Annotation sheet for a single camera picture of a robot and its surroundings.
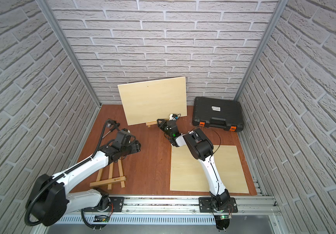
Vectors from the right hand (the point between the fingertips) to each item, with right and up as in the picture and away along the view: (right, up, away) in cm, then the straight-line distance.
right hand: (160, 119), depth 104 cm
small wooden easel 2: (-6, -3, -2) cm, 7 cm away
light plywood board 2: (-7, +12, -9) cm, 17 cm away
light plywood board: (+18, -32, -19) cm, 42 cm away
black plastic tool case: (+48, +4, +3) cm, 49 cm away
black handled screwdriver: (-36, -7, 0) cm, 37 cm away
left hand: (-12, -15, -18) cm, 26 cm away
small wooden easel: (-19, -33, -25) cm, 46 cm away
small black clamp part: (-36, -3, +2) cm, 36 cm away
